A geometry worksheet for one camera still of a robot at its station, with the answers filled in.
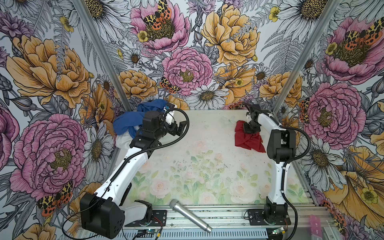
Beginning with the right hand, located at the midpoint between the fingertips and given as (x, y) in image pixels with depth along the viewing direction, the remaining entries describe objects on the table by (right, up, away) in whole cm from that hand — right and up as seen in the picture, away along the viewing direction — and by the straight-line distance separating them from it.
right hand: (249, 134), depth 104 cm
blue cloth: (-83, +9, -7) cm, 83 cm away
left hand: (-46, +8, -27) cm, 53 cm away
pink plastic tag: (+19, -40, -33) cm, 55 cm away
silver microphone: (-46, -33, -29) cm, 64 cm away
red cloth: (-2, -4, -4) cm, 6 cm away
